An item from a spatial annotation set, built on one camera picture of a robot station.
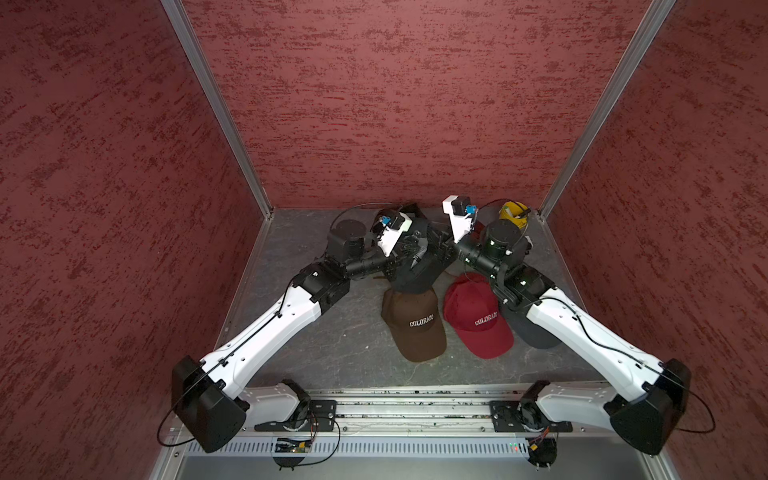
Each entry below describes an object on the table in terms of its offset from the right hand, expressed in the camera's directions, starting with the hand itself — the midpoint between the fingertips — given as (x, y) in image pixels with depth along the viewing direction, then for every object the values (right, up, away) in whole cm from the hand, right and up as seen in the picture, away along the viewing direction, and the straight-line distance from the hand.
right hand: (422, 229), depth 68 cm
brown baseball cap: (0, -27, +16) cm, 31 cm away
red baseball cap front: (+17, -23, +19) cm, 34 cm away
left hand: (-2, -6, 0) cm, 6 cm away
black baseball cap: (+2, -12, +11) cm, 17 cm away
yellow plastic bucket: (+41, +8, +45) cm, 62 cm away
